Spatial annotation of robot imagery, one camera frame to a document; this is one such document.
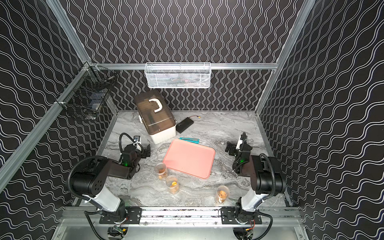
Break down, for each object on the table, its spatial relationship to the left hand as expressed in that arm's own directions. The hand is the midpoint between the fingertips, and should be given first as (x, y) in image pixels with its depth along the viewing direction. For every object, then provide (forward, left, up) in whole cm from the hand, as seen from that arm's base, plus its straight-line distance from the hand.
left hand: (140, 142), depth 94 cm
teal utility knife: (+8, -34, -7) cm, 36 cm away
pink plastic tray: (-5, -32, -7) cm, 33 cm away
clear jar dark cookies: (-17, -16, -1) cm, 24 cm away
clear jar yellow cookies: (-23, -23, -4) cm, 33 cm away
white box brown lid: (+15, -8, +5) cm, 18 cm away
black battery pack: (+20, -25, -4) cm, 32 cm away
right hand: (+5, -61, -1) cm, 61 cm away
